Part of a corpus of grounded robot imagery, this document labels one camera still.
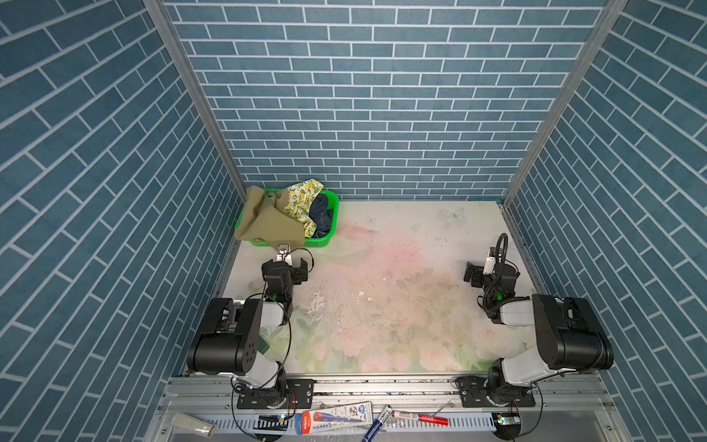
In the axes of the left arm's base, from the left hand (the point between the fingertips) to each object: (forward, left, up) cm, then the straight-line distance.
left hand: (293, 258), depth 93 cm
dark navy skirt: (+19, -8, +1) cm, 21 cm away
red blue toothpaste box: (-44, -17, -6) cm, 48 cm away
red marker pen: (-45, -41, -6) cm, 61 cm away
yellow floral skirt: (+23, +1, +4) cm, 24 cm away
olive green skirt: (+11, +10, +8) cm, 17 cm away
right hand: (-1, -67, -1) cm, 67 cm away
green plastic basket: (+6, -5, +1) cm, 8 cm away
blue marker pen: (-46, -28, -5) cm, 54 cm away
